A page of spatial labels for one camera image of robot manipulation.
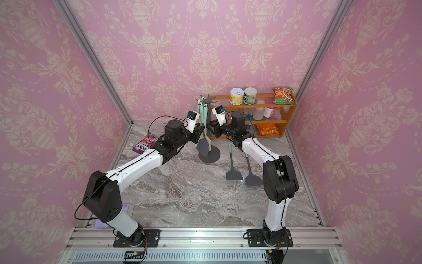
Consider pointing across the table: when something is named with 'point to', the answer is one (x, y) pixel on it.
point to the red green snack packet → (283, 95)
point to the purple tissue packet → (100, 225)
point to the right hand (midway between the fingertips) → (207, 123)
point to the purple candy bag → (145, 144)
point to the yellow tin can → (236, 96)
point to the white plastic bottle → (258, 113)
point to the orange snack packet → (267, 128)
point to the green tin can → (250, 95)
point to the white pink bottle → (268, 111)
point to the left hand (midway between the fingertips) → (202, 125)
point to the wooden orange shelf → (281, 116)
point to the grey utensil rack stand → (214, 153)
